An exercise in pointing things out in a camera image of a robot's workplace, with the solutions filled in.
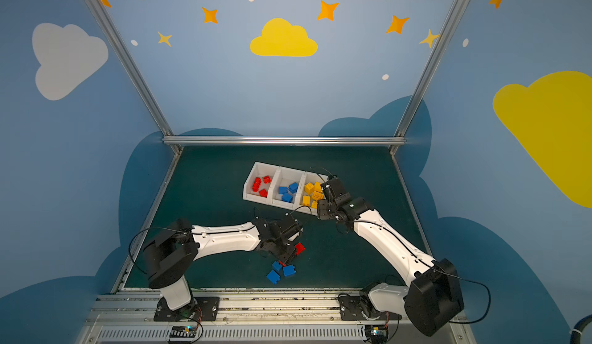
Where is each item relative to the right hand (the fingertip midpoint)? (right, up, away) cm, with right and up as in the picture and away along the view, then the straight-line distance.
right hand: (331, 204), depth 84 cm
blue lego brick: (-17, 0, +17) cm, 24 cm away
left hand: (-15, -18, +1) cm, 23 cm away
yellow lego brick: (-4, +5, +19) cm, 20 cm away
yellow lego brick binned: (-7, +4, +18) cm, 20 cm away
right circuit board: (+13, -40, -11) cm, 44 cm away
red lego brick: (-32, +6, +20) cm, 38 cm away
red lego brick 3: (-27, +8, +23) cm, 37 cm away
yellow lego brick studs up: (-4, +1, +17) cm, 18 cm away
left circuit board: (-50, -40, -11) cm, 64 cm away
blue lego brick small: (-20, -22, -2) cm, 30 cm away
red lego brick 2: (-29, +2, +19) cm, 35 cm away
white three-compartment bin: (-20, +10, +23) cm, 32 cm away
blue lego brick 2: (-15, +5, +19) cm, 25 cm away
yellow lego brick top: (-6, -2, +12) cm, 13 cm away
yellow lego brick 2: (-9, -1, +14) cm, 17 cm away
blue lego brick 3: (-20, +4, +20) cm, 29 cm away
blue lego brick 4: (-21, -25, -4) cm, 33 cm away
